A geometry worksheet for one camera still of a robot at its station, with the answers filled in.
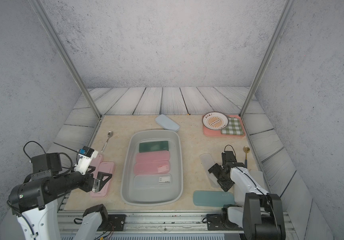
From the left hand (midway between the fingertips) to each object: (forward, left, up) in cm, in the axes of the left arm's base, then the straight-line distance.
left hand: (102, 170), depth 61 cm
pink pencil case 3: (+15, +11, -26) cm, 32 cm away
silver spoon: (+41, +17, -27) cm, 51 cm away
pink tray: (+42, -55, -28) cm, 74 cm away
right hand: (+7, -52, -26) cm, 59 cm away
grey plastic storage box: (-1, -17, -31) cm, 35 cm away
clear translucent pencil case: (+6, -17, -26) cm, 32 cm away
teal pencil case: (-4, -50, -28) cm, 57 cm away
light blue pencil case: (+50, -24, -27) cm, 62 cm away
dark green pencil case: (+29, -16, -26) cm, 41 cm away
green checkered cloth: (+44, -73, -26) cm, 90 cm away
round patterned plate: (+51, -61, -26) cm, 84 cm away
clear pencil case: (+17, -50, -28) cm, 59 cm away
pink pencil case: (+15, -15, -28) cm, 36 cm away
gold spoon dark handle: (+25, -76, -26) cm, 84 cm away
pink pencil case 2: (+24, -22, -29) cm, 44 cm away
